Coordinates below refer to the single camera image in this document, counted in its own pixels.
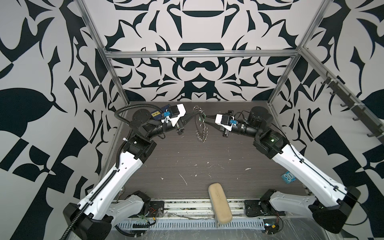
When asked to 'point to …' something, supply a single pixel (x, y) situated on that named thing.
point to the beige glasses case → (220, 203)
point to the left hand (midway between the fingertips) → (198, 106)
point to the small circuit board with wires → (271, 226)
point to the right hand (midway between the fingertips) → (208, 116)
